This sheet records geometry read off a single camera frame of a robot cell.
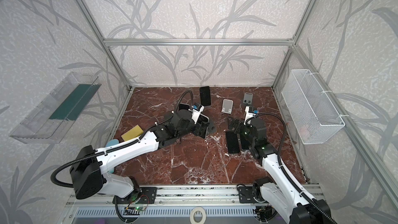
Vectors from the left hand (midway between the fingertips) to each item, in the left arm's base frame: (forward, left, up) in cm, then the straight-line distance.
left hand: (206, 116), depth 78 cm
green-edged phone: (+13, +14, -10) cm, 22 cm away
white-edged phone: (-5, -24, -22) cm, 33 cm away
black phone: (-4, -16, -23) cm, 28 cm away
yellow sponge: (+1, +44, -21) cm, 48 cm away
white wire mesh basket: (-8, -44, +14) cm, 47 cm away
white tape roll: (-42, +5, -19) cm, 47 cm away
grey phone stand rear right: (+25, -28, -16) cm, 41 cm away
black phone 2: (+24, +1, -13) cm, 27 cm away
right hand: (+3, -15, -2) cm, 15 cm away
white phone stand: (+19, -14, -17) cm, 29 cm away
